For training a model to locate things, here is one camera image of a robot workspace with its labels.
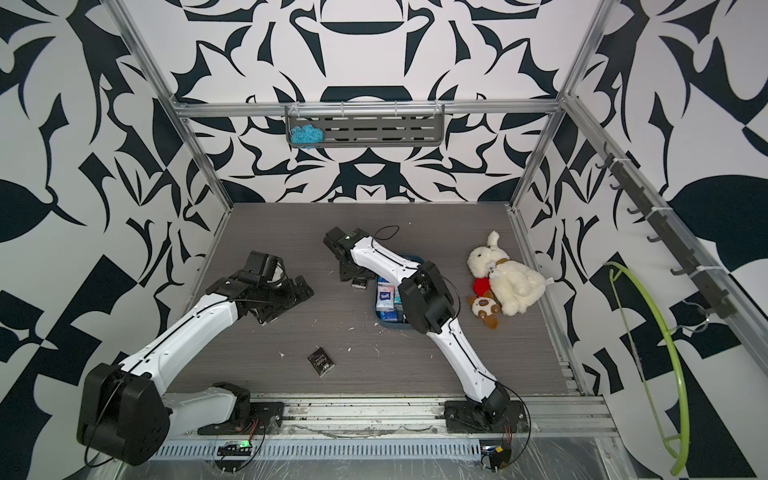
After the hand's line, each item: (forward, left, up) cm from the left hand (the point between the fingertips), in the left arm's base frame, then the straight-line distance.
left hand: (297, 293), depth 85 cm
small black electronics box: (-34, +13, -13) cm, 39 cm away
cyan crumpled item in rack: (+40, -3, +24) cm, 47 cm away
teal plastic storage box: (-6, -29, -9) cm, 31 cm away
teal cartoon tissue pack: (0, -28, -5) cm, 29 cm away
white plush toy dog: (0, -62, 0) cm, 62 cm away
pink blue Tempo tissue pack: (0, -25, -5) cm, 25 cm away
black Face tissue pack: (+8, -17, -8) cm, 20 cm away
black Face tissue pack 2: (-16, -7, -8) cm, 20 cm away
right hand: (+12, -15, -8) cm, 20 cm away
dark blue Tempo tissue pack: (-4, -26, -8) cm, 27 cm away
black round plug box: (-38, -50, -12) cm, 64 cm away
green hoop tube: (-42, -73, +12) cm, 85 cm away
